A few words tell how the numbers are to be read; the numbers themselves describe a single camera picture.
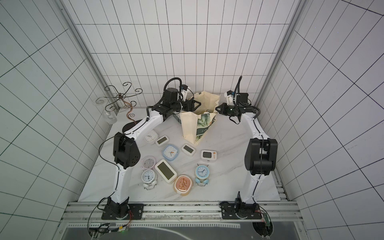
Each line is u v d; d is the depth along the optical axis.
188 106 0.78
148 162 0.87
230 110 0.79
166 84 0.69
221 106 0.80
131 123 1.08
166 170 0.83
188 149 0.92
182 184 0.79
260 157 0.50
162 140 0.98
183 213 0.74
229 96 0.83
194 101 0.78
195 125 0.87
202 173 0.82
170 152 0.92
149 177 0.80
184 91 0.79
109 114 0.89
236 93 0.81
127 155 0.54
